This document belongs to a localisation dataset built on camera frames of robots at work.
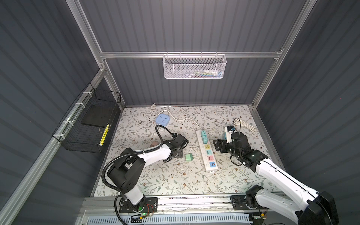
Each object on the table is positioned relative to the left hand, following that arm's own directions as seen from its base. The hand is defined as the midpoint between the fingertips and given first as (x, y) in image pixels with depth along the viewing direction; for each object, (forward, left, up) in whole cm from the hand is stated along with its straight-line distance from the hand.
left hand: (174, 151), depth 91 cm
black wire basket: (+3, +46, +25) cm, 52 cm away
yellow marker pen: (-2, +34, +25) cm, 42 cm away
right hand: (-2, -28, +13) cm, 31 cm away
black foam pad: (+9, +39, +27) cm, 49 cm away
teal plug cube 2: (+5, -21, +5) cm, 22 cm away
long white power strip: (-6, -21, +1) cm, 22 cm away
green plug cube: (-4, -9, 0) cm, 10 cm away
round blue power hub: (+28, +7, 0) cm, 29 cm away
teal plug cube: (+10, -21, +5) cm, 23 cm away
